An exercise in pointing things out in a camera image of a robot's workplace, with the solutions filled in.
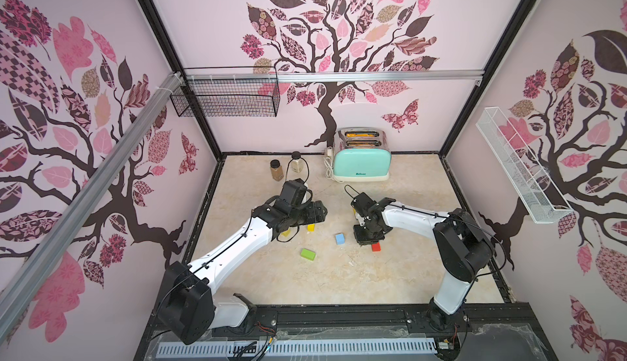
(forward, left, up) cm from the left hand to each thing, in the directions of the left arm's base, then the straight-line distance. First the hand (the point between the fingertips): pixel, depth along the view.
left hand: (316, 217), depth 81 cm
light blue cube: (-2, -9, -13) cm, 16 cm away
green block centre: (-7, +3, -15) cm, 16 cm away
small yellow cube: (+4, +2, -14) cm, 15 cm away
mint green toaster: (+30, -19, 0) cm, 36 cm away
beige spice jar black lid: (+33, +9, -8) cm, 35 cm away
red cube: (-4, -22, -14) cm, 27 cm away
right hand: (-3, -17, -14) cm, 22 cm away
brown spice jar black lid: (+28, +17, -7) cm, 34 cm away
